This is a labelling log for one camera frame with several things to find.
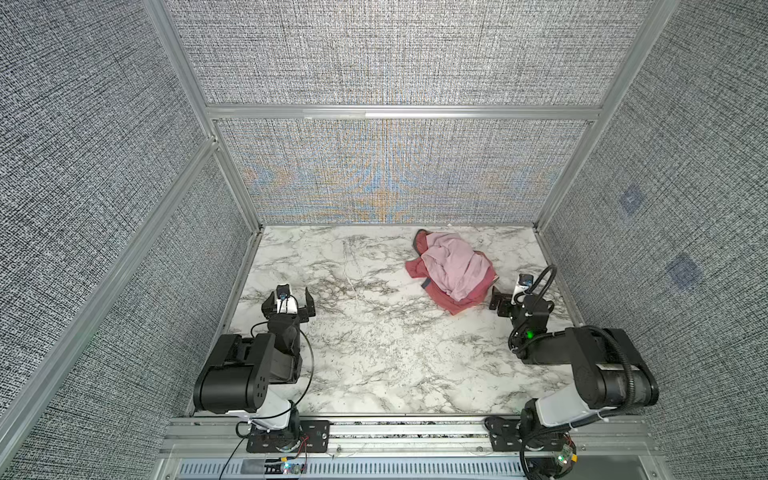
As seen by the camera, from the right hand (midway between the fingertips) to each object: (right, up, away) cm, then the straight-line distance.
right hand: (511, 287), depth 93 cm
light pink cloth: (-18, +6, +4) cm, 19 cm away
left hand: (-68, -1, -4) cm, 68 cm away
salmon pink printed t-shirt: (-29, +5, +12) cm, 32 cm away
